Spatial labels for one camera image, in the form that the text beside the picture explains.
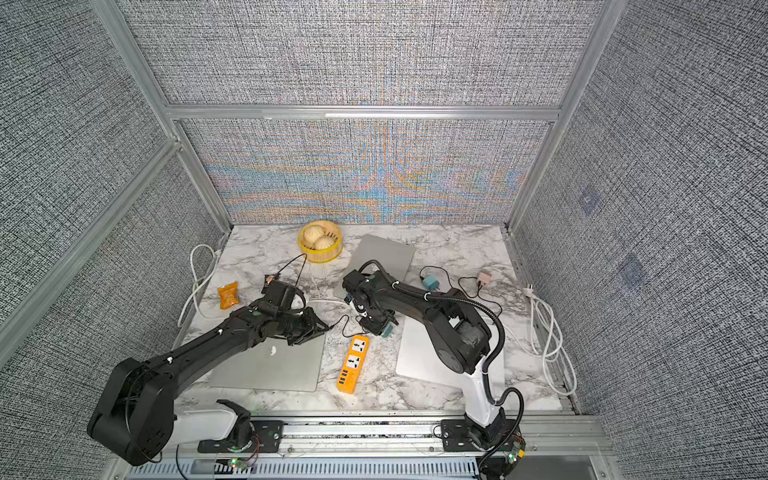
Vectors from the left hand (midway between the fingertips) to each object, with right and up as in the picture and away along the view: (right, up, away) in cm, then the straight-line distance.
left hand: (333, 326), depth 83 cm
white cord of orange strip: (-42, +2, +12) cm, 44 cm away
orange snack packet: (-37, +7, +15) cm, 40 cm away
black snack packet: (-25, +12, +19) cm, 34 cm away
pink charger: (+49, +13, +20) cm, 54 cm away
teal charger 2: (+30, +11, +17) cm, 36 cm away
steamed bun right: (-8, +24, +24) cm, 35 cm away
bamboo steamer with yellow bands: (-6, +20, +25) cm, 33 cm away
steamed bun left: (-12, +28, +27) cm, 41 cm away
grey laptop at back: (+19, +19, +31) cm, 40 cm away
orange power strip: (+6, -11, 0) cm, 12 cm away
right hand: (+13, +1, +8) cm, 16 cm away
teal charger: (+15, -2, +6) cm, 17 cm away
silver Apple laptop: (+24, -11, +5) cm, 27 cm away
